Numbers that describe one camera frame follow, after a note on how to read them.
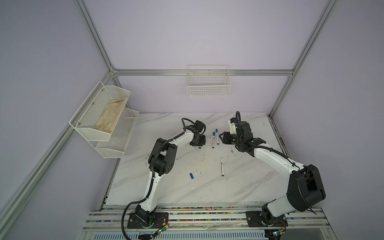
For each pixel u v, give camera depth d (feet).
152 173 1.92
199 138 2.97
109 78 2.88
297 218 2.50
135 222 2.39
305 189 1.43
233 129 2.51
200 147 3.23
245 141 2.17
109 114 2.62
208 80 3.10
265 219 2.18
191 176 2.89
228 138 2.53
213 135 3.52
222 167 3.00
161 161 1.92
